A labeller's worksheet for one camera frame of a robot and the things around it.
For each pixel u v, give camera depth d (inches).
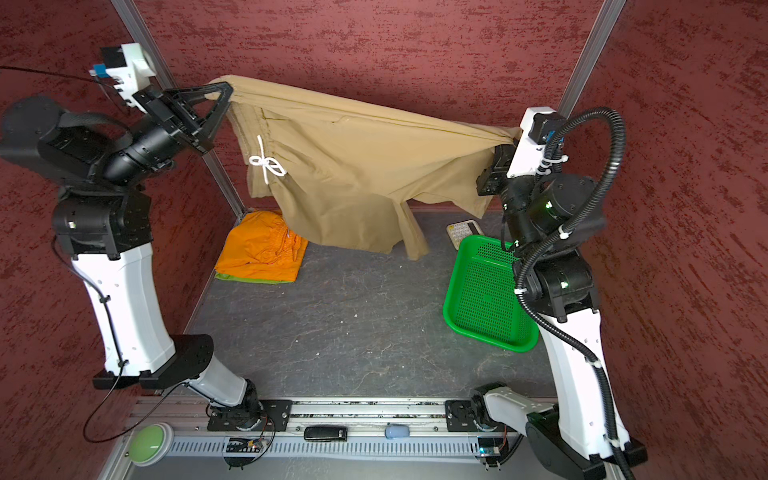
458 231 44.7
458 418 29.0
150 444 26.8
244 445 28.3
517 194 16.2
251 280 38.4
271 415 29.2
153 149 14.5
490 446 28.0
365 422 29.2
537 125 13.7
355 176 22.7
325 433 27.3
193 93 15.2
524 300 14.0
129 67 14.3
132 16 28.0
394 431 27.6
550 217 12.7
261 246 39.5
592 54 30.8
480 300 37.4
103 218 13.1
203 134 15.2
